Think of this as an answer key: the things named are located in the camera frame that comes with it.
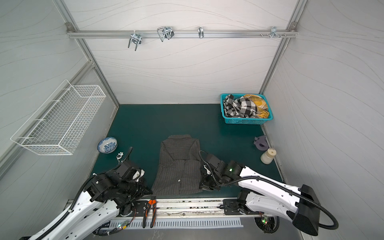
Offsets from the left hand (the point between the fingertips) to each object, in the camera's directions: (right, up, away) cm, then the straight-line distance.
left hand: (154, 191), depth 69 cm
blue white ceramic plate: (-38, +17, +26) cm, 49 cm away
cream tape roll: (+61, +12, +15) cm, 64 cm away
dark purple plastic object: (+63, +18, +27) cm, 71 cm away
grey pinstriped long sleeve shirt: (+10, +4, +14) cm, 18 cm away
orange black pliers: (-3, -8, +5) cm, 10 cm away
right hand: (+22, +2, +3) cm, 22 cm away
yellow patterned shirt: (+67, +39, +34) cm, 85 cm away
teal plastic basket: (+45, +33, +35) cm, 65 cm away
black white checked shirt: (+51, +42, +33) cm, 74 cm away
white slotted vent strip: (+15, -16, +1) cm, 22 cm away
